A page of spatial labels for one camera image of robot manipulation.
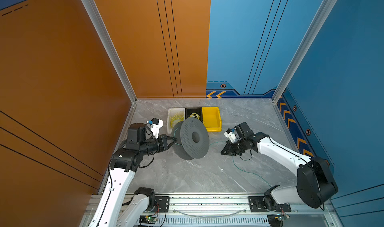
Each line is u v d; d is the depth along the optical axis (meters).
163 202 0.74
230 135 0.80
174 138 0.67
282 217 0.70
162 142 0.59
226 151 0.77
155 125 0.63
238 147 0.71
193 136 0.71
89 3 0.72
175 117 1.06
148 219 0.71
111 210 0.39
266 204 0.66
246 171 0.76
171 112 1.04
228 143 0.75
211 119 1.09
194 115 1.03
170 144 0.67
